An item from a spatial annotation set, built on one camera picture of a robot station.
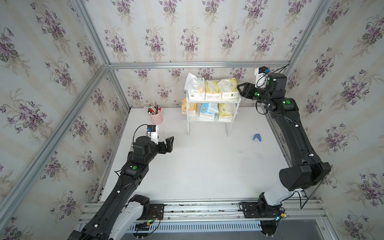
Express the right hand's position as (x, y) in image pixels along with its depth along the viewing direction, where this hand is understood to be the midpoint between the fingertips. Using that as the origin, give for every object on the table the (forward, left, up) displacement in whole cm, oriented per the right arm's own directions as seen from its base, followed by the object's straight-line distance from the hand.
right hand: (243, 86), depth 73 cm
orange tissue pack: (+6, +26, -21) cm, 34 cm away
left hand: (-19, +38, -18) cm, 46 cm away
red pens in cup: (+13, +54, -31) cm, 64 cm away
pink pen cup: (+8, +52, -36) cm, 64 cm away
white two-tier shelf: (-2, +26, -8) cm, 27 cm away
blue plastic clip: (-2, -19, -39) cm, 44 cm away
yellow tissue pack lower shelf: (+1, +7, -22) cm, 23 cm away
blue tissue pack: (+2, +16, -20) cm, 25 cm away
